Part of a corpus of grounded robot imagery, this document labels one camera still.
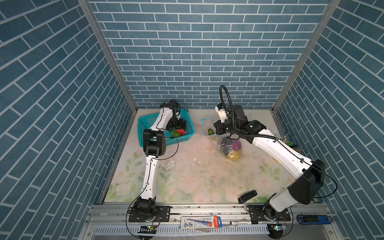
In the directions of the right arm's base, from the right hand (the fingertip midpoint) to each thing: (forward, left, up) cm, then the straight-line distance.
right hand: (212, 122), depth 79 cm
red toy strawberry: (+8, +20, -21) cm, 30 cm away
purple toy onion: (-2, -16, -17) cm, 23 cm away
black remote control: (-29, -20, -24) cm, 43 cm away
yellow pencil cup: (0, -49, -17) cm, 51 cm away
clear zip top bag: (-5, -12, -16) cm, 20 cm away
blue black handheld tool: (-36, -51, -27) cm, 68 cm away
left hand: (+12, +22, -22) cm, 34 cm away
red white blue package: (-42, +3, -25) cm, 49 cm away
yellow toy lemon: (-7, -14, -20) cm, 26 cm away
